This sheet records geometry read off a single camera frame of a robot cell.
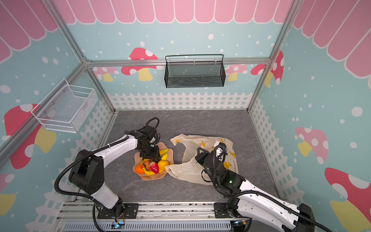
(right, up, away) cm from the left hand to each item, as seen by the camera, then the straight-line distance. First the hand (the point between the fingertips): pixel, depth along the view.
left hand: (155, 159), depth 87 cm
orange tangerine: (-8, -4, -6) cm, 11 cm away
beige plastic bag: (+21, -1, -16) cm, 26 cm away
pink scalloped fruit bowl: (-11, -1, +2) cm, 11 cm away
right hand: (+24, +9, -14) cm, 29 cm away
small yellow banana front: (-2, -7, -5) cm, 9 cm away
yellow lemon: (+4, -2, -4) cm, 6 cm away
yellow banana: (+4, +3, +5) cm, 7 cm away
